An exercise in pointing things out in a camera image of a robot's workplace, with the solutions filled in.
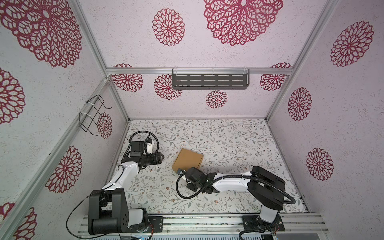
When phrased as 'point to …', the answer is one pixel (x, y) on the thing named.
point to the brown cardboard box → (186, 159)
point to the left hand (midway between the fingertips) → (159, 158)
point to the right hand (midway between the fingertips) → (186, 176)
